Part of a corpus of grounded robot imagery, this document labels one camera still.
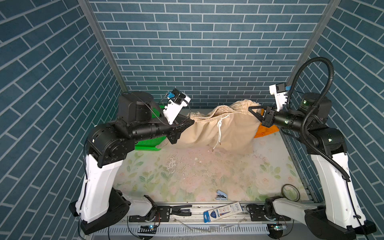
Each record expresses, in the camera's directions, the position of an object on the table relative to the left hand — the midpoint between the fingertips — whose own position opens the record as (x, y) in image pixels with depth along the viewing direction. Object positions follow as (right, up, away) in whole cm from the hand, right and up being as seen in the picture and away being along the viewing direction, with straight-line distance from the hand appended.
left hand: (193, 121), depth 49 cm
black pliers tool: (-10, -44, +25) cm, 52 cm away
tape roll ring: (+52, -39, +32) cm, 73 cm away
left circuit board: (-23, -53, +23) cm, 62 cm away
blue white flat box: (+9, -46, +24) cm, 53 cm away
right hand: (+20, +6, +7) cm, 22 cm away
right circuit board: (+39, -52, +23) cm, 69 cm away
